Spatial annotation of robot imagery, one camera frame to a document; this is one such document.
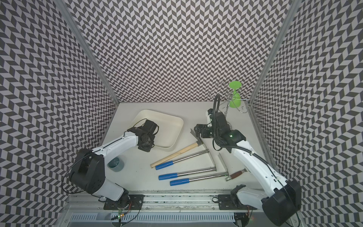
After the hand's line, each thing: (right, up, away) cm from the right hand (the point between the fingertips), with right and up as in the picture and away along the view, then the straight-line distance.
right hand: (201, 131), depth 77 cm
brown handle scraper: (+20, -26, +4) cm, 32 cm away
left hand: (-30, -9, +12) cm, 34 cm away
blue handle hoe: (-15, -25, +2) cm, 29 cm away
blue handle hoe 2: (-13, -28, +1) cm, 31 cm away
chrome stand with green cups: (+16, +21, 0) cm, 26 cm away
